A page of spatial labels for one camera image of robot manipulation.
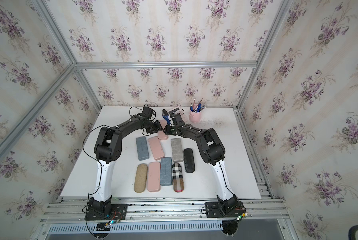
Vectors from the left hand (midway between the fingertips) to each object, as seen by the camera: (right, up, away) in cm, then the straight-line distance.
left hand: (162, 129), depth 104 cm
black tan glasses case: (+18, -18, -15) cm, 29 cm away
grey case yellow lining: (-11, -12, -11) cm, 19 cm away
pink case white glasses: (-3, -11, -8) cm, 14 cm away
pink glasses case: (-2, -28, -22) cm, 35 cm away
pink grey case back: (0, -4, -2) cm, 4 cm away
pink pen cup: (+23, +9, +1) cm, 25 cm away
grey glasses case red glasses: (+11, -12, -11) cm, 20 cm away
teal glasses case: (+5, -23, -20) cm, 31 cm away
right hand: (+3, -1, 0) cm, 3 cm away
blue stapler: (+3, +8, +7) cm, 11 cm away
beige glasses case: (-9, -26, -22) cm, 35 cm away
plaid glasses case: (+11, -25, -22) cm, 35 cm away
